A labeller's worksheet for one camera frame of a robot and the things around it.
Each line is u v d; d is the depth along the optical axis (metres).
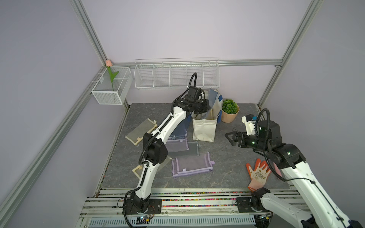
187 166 0.89
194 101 0.71
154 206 0.74
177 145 0.96
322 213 0.38
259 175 0.83
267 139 0.49
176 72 0.97
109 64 0.90
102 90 0.87
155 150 0.55
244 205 0.74
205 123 0.86
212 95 0.90
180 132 1.05
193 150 0.94
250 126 0.61
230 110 1.02
